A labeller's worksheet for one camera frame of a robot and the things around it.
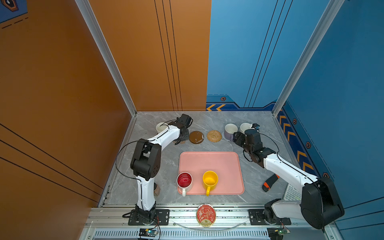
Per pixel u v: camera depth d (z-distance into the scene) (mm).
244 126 992
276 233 705
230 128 1019
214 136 1054
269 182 828
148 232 707
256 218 725
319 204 410
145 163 533
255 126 757
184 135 759
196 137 1044
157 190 776
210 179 847
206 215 711
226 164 929
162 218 741
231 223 724
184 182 770
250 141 659
